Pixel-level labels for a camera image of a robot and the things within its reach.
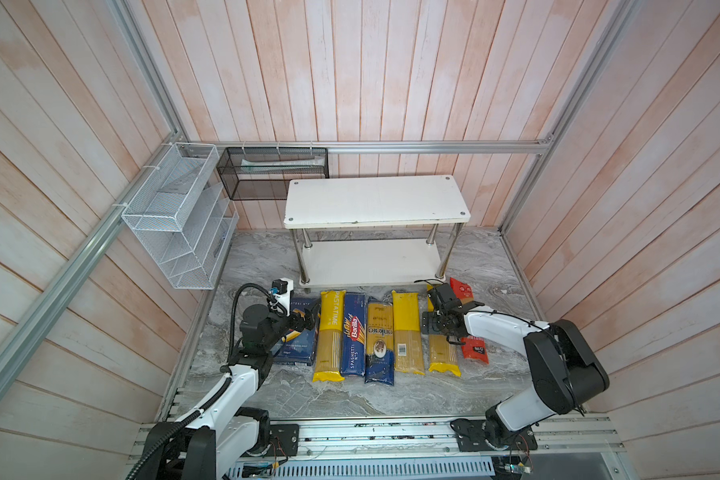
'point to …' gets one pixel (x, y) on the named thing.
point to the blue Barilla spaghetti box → (353, 361)
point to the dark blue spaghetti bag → (379, 342)
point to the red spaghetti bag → (473, 347)
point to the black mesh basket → (265, 172)
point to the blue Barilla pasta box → (304, 349)
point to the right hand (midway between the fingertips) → (438, 323)
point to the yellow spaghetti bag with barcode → (408, 354)
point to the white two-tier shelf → (375, 201)
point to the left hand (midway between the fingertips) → (307, 300)
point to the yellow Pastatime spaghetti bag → (330, 341)
